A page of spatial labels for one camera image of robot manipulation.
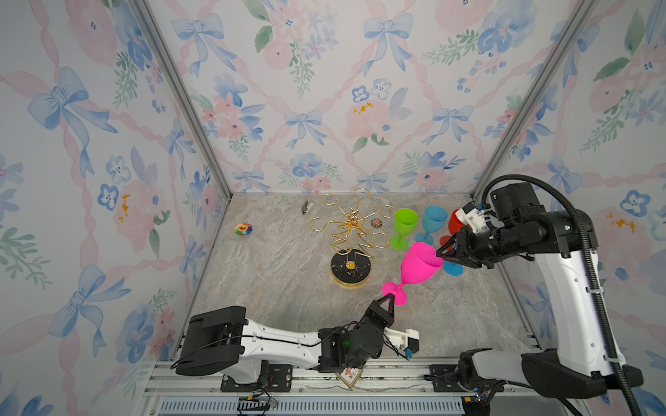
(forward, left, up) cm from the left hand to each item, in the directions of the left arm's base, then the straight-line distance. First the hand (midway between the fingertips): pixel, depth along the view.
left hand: (388, 289), depth 68 cm
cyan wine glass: (+19, -30, -23) cm, 42 cm away
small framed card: (-17, +10, -20) cm, 28 cm away
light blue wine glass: (+30, -21, -6) cm, 38 cm away
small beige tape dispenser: (+47, +27, -20) cm, 58 cm away
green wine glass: (+28, -10, -6) cm, 30 cm away
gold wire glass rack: (+19, +9, -19) cm, 28 cm away
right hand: (+4, -12, +12) cm, 17 cm away
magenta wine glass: (0, -5, +13) cm, 14 cm away
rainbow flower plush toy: (+35, +52, -20) cm, 66 cm away
